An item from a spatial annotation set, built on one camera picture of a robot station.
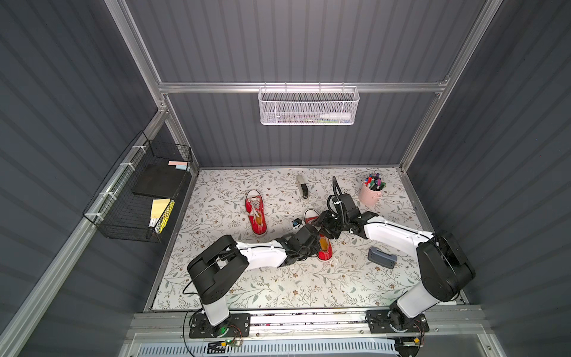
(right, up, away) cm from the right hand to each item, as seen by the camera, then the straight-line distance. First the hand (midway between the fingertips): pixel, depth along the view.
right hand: (315, 224), depth 87 cm
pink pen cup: (+25, +11, +12) cm, 30 cm away
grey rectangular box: (+25, -13, -2) cm, 29 cm away
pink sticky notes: (-53, +23, -3) cm, 58 cm away
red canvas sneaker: (-25, +6, +9) cm, 28 cm away
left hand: (+3, -8, -1) cm, 9 cm away
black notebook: (-56, +17, -11) cm, 59 cm away
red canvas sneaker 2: (+4, -9, -1) cm, 10 cm away
